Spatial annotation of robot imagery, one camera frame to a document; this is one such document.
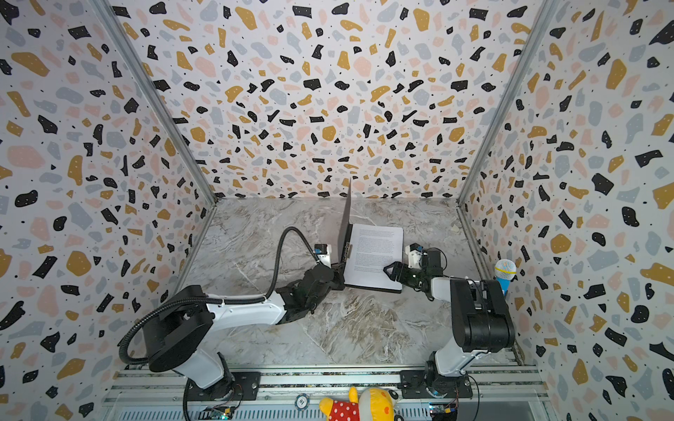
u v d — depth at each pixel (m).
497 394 0.74
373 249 1.03
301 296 0.66
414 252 0.90
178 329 0.44
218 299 0.49
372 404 0.65
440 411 0.72
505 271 0.69
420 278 0.85
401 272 0.85
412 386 0.73
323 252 0.75
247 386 0.74
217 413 0.70
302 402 0.72
